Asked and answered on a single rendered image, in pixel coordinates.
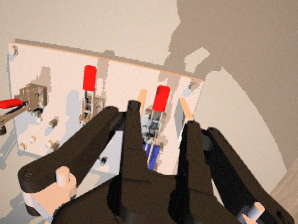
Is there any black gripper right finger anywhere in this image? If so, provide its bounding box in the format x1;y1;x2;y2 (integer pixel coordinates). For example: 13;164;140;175
174;97;295;224

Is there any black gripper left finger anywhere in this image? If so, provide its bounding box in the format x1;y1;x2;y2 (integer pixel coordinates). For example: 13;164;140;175
17;89;154;224

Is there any blue rectangular plate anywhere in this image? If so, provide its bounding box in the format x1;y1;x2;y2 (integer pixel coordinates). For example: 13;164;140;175
142;138;160;170

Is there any white fixture plate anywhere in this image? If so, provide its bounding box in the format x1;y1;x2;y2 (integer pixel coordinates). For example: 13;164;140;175
9;42;204;175

